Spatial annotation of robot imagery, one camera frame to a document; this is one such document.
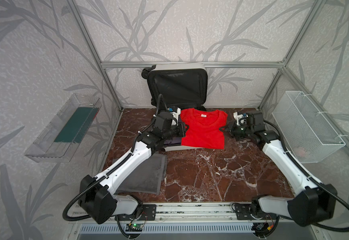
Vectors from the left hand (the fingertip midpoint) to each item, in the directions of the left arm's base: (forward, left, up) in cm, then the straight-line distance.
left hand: (191, 122), depth 74 cm
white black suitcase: (+30, +5, -1) cm, 31 cm away
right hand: (+2, -15, -3) cm, 16 cm away
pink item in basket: (-13, -54, -7) cm, 56 cm away
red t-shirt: (-1, -7, -5) cm, 8 cm away
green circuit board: (-42, +27, -29) cm, 58 cm away
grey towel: (-20, +23, -26) cm, 40 cm away
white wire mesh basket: (-13, -49, +7) cm, 51 cm away
